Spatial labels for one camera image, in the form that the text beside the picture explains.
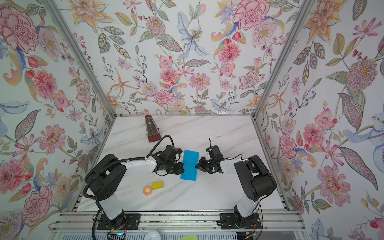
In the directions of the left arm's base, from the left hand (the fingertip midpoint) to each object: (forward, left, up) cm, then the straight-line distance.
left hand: (186, 172), depth 89 cm
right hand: (+5, -6, -2) cm, 8 cm away
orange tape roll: (-9, +22, -2) cm, 24 cm away
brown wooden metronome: (+27, +23, +8) cm, 36 cm away
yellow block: (-7, +16, -2) cm, 18 cm away
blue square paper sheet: (+4, -3, 0) cm, 5 cm away
